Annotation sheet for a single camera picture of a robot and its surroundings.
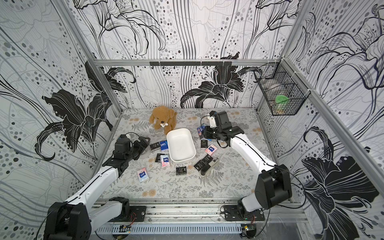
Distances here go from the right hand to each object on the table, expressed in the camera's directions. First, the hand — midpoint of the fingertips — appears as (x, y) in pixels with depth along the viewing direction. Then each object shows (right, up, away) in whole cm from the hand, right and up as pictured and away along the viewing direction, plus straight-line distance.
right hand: (205, 130), depth 84 cm
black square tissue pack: (-14, -24, +2) cm, 28 cm away
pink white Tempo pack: (+4, -13, +9) cm, 17 cm away
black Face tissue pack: (-32, -11, +12) cm, 36 cm away
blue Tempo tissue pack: (-26, -11, +12) cm, 31 cm away
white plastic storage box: (-15, -11, +16) cm, 24 cm away
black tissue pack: (-29, -18, +6) cm, 35 cm away
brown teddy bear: (-26, +8, +9) cm, 28 cm away
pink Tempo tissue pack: (-24, -18, +4) cm, 30 cm away
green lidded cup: (+40, +17, -4) cm, 44 cm away
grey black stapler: (+1, -19, +5) cm, 19 cm away
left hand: (-32, -9, +2) cm, 33 cm away
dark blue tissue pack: (-3, 0, -2) cm, 3 cm away
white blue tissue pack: (-36, -26, 0) cm, 44 cm away
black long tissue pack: (0, -19, +5) cm, 20 cm away
